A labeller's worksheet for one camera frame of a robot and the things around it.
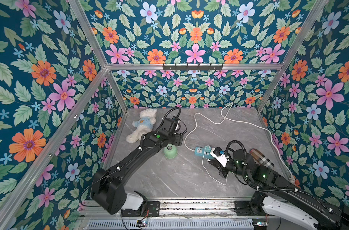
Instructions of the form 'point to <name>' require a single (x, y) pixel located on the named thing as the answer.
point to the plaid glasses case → (261, 158)
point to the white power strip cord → (226, 117)
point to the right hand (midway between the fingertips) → (212, 157)
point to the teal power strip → (200, 151)
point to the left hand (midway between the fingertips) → (179, 135)
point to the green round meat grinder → (170, 152)
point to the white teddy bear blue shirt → (144, 125)
